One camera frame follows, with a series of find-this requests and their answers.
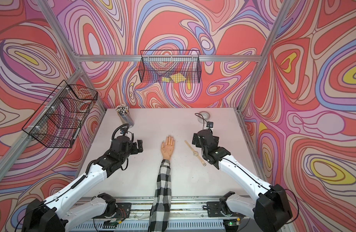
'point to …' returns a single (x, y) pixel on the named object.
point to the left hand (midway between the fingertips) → (137, 141)
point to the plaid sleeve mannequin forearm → (161, 210)
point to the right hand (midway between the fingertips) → (203, 138)
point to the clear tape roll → (203, 116)
